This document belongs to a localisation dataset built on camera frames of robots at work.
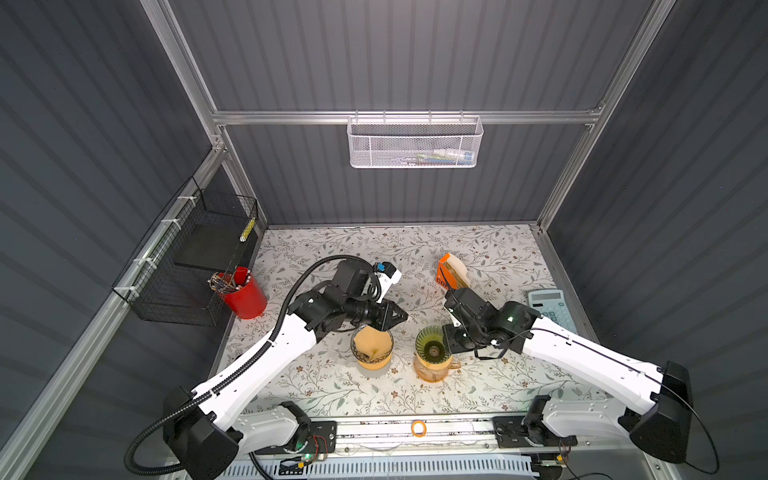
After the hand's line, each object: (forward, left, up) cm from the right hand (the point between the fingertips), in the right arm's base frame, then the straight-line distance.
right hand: (445, 344), depth 75 cm
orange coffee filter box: (+25, -5, -4) cm, 26 cm away
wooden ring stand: (-4, +3, -5) cm, 7 cm away
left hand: (+3, +10, +10) cm, 14 cm away
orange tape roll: (-18, +7, -12) cm, 23 cm away
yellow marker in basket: (+26, +53, +16) cm, 61 cm away
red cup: (+14, +56, -2) cm, 58 cm away
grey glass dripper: (-4, +20, +2) cm, 21 cm away
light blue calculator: (+19, -38, -12) cm, 44 cm away
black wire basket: (+24, +64, +17) cm, 70 cm away
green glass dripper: (+1, +3, -3) cm, 4 cm away
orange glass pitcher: (-3, +2, -13) cm, 14 cm away
